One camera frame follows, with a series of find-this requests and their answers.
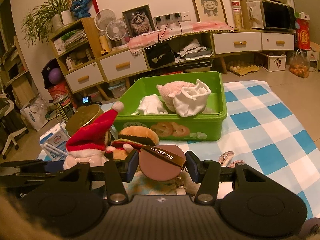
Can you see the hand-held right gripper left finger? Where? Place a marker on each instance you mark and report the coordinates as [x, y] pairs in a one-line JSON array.
[[132, 165]]

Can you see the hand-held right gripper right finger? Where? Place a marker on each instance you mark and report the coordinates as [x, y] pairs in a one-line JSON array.
[[192, 165]]

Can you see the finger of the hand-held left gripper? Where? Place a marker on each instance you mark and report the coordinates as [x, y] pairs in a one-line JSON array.
[[35, 176], [22, 164]]

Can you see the brown round plush with ribbon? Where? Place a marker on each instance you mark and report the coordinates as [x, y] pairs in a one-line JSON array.
[[160, 167]]

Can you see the rabbit doll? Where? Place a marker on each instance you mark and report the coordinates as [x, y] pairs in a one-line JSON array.
[[226, 155]]

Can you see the green plastic bin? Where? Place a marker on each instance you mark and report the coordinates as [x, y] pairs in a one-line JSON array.
[[212, 130]]

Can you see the white fleece towel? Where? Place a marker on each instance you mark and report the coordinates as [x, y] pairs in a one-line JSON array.
[[192, 102]]

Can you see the white cloth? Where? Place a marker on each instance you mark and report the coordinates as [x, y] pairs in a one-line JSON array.
[[152, 105]]

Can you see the hamburger plush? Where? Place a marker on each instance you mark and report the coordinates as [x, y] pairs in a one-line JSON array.
[[140, 132]]

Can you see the white office chair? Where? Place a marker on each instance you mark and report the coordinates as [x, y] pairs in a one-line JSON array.
[[10, 130]]

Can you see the blue white milk carton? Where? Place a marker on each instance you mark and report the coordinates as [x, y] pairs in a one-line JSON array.
[[53, 140]]

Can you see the beige fuzzy cloth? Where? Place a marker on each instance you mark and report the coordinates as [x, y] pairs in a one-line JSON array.
[[17, 220]]

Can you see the doll with red santa hat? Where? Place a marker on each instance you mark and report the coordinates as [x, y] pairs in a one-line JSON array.
[[92, 135]]

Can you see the clear plastic bag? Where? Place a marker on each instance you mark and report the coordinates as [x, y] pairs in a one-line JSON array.
[[33, 115]]

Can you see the tin with gold lid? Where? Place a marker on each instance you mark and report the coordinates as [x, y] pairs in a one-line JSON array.
[[83, 117]]

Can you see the tall printed tin can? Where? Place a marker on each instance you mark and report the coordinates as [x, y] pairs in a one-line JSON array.
[[63, 106]]

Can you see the clear plastic storage box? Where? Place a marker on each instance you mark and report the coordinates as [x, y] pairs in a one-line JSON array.
[[117, 90]]

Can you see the small black device with screen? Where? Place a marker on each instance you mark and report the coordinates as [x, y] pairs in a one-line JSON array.
[[86, 99]]

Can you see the red printed box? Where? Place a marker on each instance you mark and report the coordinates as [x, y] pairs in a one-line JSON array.
[[58, 90]]

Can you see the blue white checkered mat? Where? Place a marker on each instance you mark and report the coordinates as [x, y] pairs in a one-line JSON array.
[[262, 120]]

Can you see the purple ball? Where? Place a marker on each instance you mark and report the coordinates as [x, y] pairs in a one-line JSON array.
[[55, 76]]

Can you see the white drawer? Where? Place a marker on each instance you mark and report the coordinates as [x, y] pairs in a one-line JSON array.
[[83, 78], [123, 65], [277, 42], [237, 43]]

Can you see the tray of eggs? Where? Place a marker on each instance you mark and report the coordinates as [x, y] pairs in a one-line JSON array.
[[243, 68]]

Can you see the black bag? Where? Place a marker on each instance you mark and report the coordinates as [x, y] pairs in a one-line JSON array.
[[160, 55]]

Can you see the pile of papers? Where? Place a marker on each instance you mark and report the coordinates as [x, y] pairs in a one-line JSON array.
[[192, 50]]

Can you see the long wooden tv cabinet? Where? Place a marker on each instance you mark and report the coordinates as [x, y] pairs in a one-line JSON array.
[[207, 42]]

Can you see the yellow cylinder container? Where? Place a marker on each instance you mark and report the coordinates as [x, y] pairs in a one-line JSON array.
[[105, 42]]

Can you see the wooden shelf cabinet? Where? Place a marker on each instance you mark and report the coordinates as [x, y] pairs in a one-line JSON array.
[[90, 42]]

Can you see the white plastic basket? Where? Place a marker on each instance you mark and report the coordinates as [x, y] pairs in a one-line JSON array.
[[273, 63]]

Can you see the stack of newspapers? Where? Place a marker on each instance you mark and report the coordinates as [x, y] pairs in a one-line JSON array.
[[75, 38]]

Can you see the pink cloth cover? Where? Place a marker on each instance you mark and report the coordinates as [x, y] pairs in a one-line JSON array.
[[200, 26]]

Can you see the plastic bag of oranges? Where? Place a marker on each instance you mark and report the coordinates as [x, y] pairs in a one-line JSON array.
[[298, 68]]

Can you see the framed cat picture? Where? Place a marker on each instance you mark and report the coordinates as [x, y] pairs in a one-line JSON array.
[[138, 21]]

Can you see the large white desk fan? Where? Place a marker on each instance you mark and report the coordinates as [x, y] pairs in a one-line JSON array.
[[105, 20]]

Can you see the potted green plant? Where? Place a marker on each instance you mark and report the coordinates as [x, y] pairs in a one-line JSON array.
[[61, 20]]

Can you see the stack of paper cups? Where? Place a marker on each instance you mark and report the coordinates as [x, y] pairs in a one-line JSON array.
[[236, 12]]

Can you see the framed cartoon drawing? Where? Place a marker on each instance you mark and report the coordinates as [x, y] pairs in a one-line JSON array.
[[208, 6]]

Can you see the cardboard box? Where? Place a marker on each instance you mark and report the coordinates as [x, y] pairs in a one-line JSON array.
[[313, 60]]

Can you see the blue cartoon plush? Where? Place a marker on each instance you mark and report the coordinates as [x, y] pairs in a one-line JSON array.
[[80, 7]]

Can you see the red gift bag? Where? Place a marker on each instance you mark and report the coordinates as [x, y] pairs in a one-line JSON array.
[[303, 37]]

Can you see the black microwave oven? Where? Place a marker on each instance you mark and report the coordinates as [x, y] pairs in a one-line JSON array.
[[275, 16]]

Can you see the white wall sockets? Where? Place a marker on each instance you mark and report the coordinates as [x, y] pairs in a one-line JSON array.
[[185, 17]]

